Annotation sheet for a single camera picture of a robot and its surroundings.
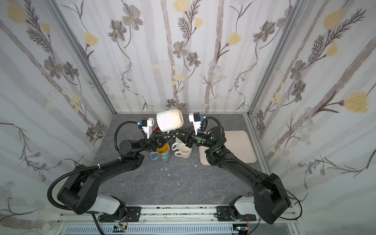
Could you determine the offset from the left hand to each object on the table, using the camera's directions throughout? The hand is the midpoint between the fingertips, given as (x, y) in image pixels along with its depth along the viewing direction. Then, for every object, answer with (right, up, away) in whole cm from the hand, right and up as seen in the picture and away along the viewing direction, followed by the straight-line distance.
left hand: (169, 135), depth 64 cm
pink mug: (+6, -12, +25) cm, 28 cm away
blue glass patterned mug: (-8, -13, +22) cm, 27 cm away
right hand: (+1, +1, -4) cm, 4 cm away
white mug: (0, -9, +30) cm, 31 cm away
